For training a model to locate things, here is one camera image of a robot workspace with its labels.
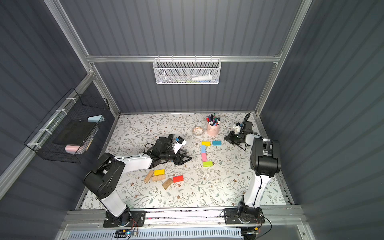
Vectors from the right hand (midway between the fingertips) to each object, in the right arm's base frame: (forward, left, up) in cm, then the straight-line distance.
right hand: (225, 138), depth 100 cm
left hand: (-18, +23, +5) cm, 29 cm away
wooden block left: (-25, +48, -3) cm, 54 cm away
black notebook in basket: (-18, +75, +29) cm, 82 cm away
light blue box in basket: (-3, +75, +23) cm, 78 cm away
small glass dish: (+9, +18, -4) cm, 21 cm away
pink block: (-12, +14, -4) cm, 19 cm away
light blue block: (-6, +15, -4) cm, 16 cm away
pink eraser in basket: (-25, +74, +26) cm, 83 cm away
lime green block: (-17, +12, -4) cm, 22 cm away
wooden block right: (-29, +36, -3) cm, 47 cm away
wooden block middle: (-26, +43, -3) cm, 51 cm away
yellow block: (-23, +42, -3) cm, 48 cm away
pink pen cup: (+7, +8, -1) cm, 10 cm away
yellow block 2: (-2, +12, -4) cm, 13 cm away
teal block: (-1, +6, -4) cm, 7 cm away
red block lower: (-26, +30, -5) cm, 40 cm away
